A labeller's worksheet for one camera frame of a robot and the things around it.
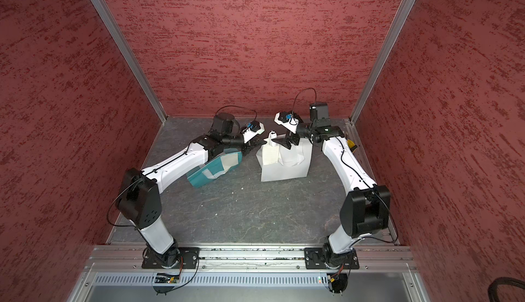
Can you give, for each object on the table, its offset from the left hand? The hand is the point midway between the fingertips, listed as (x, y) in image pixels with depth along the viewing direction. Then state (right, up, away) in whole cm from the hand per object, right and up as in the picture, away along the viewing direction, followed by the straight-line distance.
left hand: (263, 143), depth 81 cm
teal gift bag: (-20, -11, +5) cm, 23 cm away
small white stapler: (+4, +3, -3) cm, 6 cm away
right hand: (+6, +5, -1) cm, 8 cm away
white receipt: (+3, -4, +2) cm, 5 cm away
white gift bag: (+14, -9, +9) cm, 18 cm away
